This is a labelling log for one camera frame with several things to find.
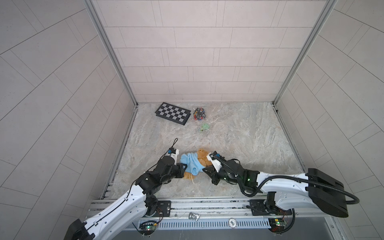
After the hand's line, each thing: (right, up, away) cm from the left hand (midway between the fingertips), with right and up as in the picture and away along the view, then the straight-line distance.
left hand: (190, 165), depth 79 cm
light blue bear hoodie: (+2, +2, -7) cm, 8 cm away
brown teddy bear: (+6, +6, -2) cm, 9 cm away
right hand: (+7, -2, -5) cm, 9 cm away
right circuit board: (+41, -23, -11) cm, 48 cm away
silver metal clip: (+2, -20, -11) cm, 23 cm away
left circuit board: (-17, -22, -14) cm, 31 cm away
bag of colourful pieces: (+5, +28, +29) cm, 40 cm away
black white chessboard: (-13, +28, +27) cm, 41 cm away
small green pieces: (+9, +19, +23) cm, 31 cm away
